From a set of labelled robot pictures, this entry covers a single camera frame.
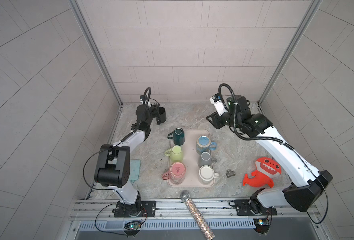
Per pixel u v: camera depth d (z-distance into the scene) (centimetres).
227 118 58
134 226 64
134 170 83
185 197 71
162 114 101
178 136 89
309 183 38
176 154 80
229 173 81
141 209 69
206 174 76
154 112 77
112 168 46
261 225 68
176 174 71
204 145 82
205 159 78
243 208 71
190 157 89
